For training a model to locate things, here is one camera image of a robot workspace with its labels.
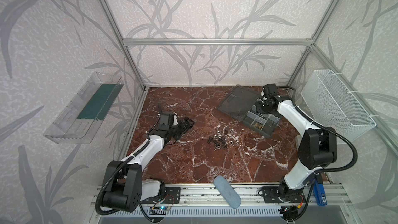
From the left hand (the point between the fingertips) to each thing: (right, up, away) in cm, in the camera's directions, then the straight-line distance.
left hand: (192, 121), depth 87 cm
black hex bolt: (+10, -12, +5) cm, 16 cm away
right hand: (+40, +10, +6) cm, 42 cm away
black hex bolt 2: (+14, -14, +2) cm, 20 cm away
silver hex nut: (+16, -10, +7) cm, 20 cm away
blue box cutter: (+61, -32, -15) cm, 71 cm away
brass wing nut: (+40, -4, +12) cm, 42 cm away
